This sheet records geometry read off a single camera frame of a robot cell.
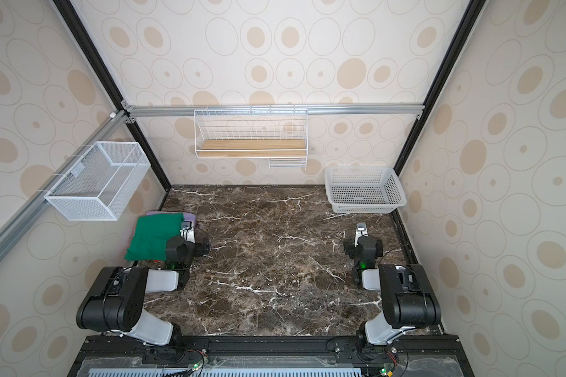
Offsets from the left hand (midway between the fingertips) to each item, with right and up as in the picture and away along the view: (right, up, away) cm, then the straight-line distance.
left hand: (198, 230), depth 93 cm
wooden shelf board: (+21, +36, +6) cm, 42 cm away
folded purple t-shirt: (-8, +5, +9) cm, 13 cm away
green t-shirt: (-19, -2, +1) cm, 19 cm away
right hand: (+66, -3, +1) cm, 66 cm away
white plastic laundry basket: (+71, +18, +16) cm, 75 cm away
